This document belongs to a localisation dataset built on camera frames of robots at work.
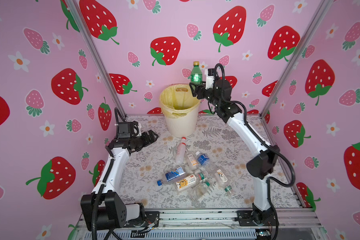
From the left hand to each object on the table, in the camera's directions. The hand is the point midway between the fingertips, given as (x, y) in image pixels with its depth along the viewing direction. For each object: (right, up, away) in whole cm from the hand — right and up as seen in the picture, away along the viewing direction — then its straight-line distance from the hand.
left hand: (152, 138), depth 82 cm
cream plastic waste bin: (+18, +7, +26) cm, 32 cm away
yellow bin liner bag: (+12, +26, +26) cm, 39 cm away
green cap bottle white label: (+39, -23, 0) cm, 45 cm away
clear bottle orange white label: (+23, -15, +8) cm, 29 cm away
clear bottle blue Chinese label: (+30, -14, +9) cm, 34 cm away
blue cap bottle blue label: (+11, -21, +2) cm, 24 cm away
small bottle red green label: (+26, -21, +5) cm, 34 cm away
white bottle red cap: (+15, -11, +12) cm, 22 cm away
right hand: (+23, +29, -7) cm, 38 cm away
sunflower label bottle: (+19, -24, -2) cm, 31 cm away
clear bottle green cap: (+26, -30, +2) cm, 40 cm away
